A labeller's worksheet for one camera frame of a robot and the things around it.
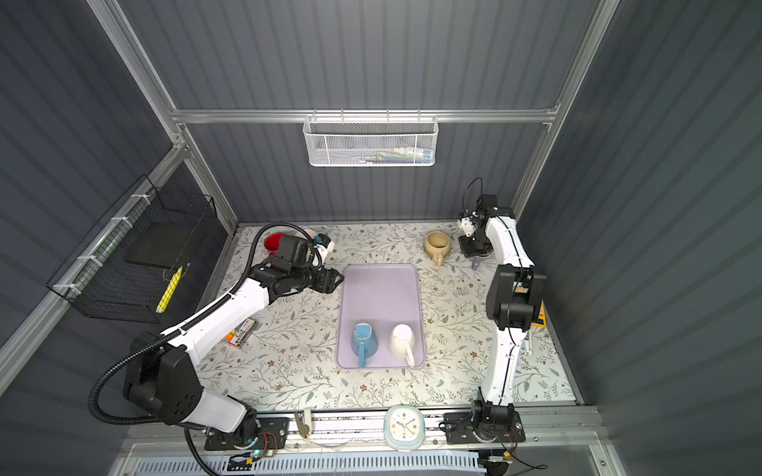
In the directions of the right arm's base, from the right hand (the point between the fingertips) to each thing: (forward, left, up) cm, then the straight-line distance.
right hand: (474, 252), depth 98 cm
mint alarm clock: (-50, +25, -7) cm, 56 cm away
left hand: (-13, +44, +7) cm, 47 cm away
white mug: (-31, +25, -1) cm, 40 cm away
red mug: (+9, +72, -4) cm, 73 cm away
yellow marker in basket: (-22, +80, +19) cm, 85 cm away
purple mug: (-5, +1, +2) cm, 5 cm away
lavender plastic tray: (-11, +30, -10) cm, 34 cm away
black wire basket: (-18, +92, +20) cm, 96 cm away
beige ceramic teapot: (+5, +12, -2) cm, 13 cm away
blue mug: (-31, +35, -1) cm, 47 cm away
